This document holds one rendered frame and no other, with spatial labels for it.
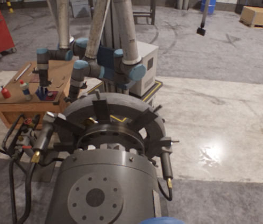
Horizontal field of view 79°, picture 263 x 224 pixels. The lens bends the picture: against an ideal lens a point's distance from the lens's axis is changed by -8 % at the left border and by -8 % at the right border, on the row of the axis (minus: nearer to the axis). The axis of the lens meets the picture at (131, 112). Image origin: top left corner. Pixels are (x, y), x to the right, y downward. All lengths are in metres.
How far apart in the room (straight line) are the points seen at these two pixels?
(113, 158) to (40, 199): 1.16
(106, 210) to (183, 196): 1.15
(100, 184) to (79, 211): 0.12
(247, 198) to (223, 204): 0.26
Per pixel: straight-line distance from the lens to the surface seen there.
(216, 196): 1.85
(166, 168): 1.29
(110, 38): 1.78
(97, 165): 0.81
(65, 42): 1.54
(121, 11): 1.16
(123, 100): 0.98
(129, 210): 0.75
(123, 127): 1.04
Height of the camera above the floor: 1.59
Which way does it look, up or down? 43 degrees down
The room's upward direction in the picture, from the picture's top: straight up
